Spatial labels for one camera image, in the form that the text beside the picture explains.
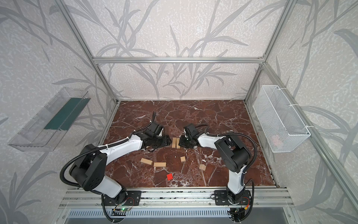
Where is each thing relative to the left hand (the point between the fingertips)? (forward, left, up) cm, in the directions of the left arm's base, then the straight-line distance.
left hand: (170, 138), depth 89 cm
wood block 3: (-14, +8, -7) cm, 18 cm away
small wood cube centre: (-11, -8, -6) cm, 15 cm away
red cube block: (-21, -1, -7) cm, 22 cm away
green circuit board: (-37, +22, -7) cm, 44 cm away
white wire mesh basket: (-9, -54, +28) cm, 61 cm away
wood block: (0, -2, -6) cm, 6 cm away
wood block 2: (-12, +15, -7) cm, 21 cm away
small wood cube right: (-16, -20, -6) cm, 26 cm away
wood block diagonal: (+1, -4, -6) cm, 7 cm away
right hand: (+2, -5, -5) cm, 7 cm away
